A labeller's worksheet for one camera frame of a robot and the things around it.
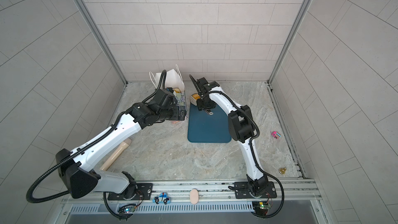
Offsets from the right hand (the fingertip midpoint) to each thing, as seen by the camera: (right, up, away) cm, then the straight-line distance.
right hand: (202, 108), depth 96 cm
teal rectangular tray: (+4, -11, -3) cm, 12 cm away
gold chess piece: (+40, -29, -21) cm, 53 cm away
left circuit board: (-31, -39, -32) cm, 59 cm away
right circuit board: (+27, -42, -28) cm, 57 cm away
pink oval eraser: (-3, -37, -27) cm, 46 cm away
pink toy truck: (+42, -14, -10) cm, 45 cm away
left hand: (-9, +1, -21) cm, 23 cm away
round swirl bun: (-5, +7, +6) cm, 11 cm away
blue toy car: (-17, -38, -28) cm, 50 cm away
